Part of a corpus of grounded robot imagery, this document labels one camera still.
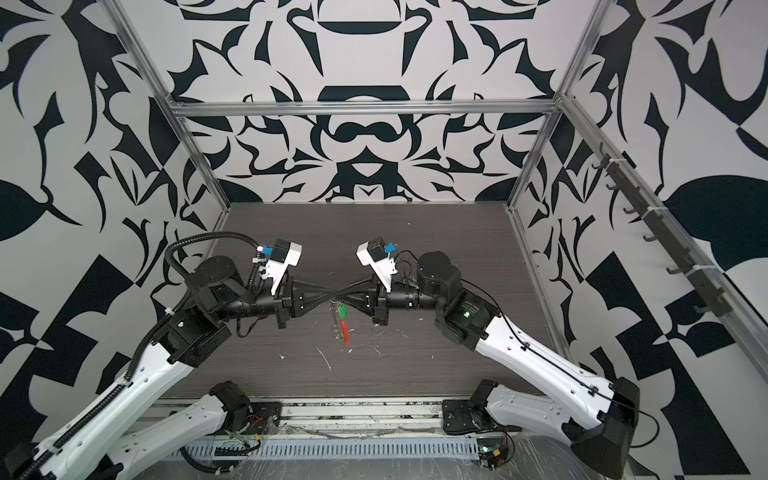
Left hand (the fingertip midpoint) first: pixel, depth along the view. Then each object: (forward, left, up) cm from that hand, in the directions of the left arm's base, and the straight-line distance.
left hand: (335, 288), depth 55 cm
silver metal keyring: (0, +1, -10) cm, 11 cm away
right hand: (-2, -1, -1) cm, 2 cm away
